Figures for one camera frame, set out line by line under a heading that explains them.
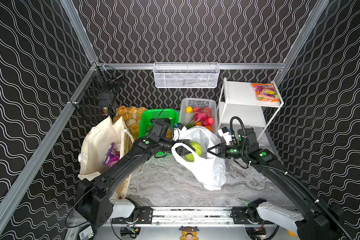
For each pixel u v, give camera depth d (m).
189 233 0.68
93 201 0.39
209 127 1.04
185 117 1.15
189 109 1.17
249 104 0.81
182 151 0.64
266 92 0.80
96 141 0.75
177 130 0.65
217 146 0.69
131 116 1.14
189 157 0.69
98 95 0.93
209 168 0.68
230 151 0.64
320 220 0.38
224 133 0.69
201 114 1.03
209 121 1.02
